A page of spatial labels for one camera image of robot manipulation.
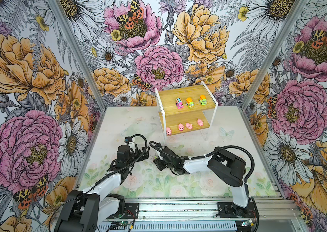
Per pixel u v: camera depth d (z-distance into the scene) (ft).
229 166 1.73
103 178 1.77
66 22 2.51
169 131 2.78
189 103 2.44
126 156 2.33
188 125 2.86
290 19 2.50
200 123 2.92
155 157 2.93
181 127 2.85
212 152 1.77
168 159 2.36
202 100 2.50
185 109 2.48
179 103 2.44
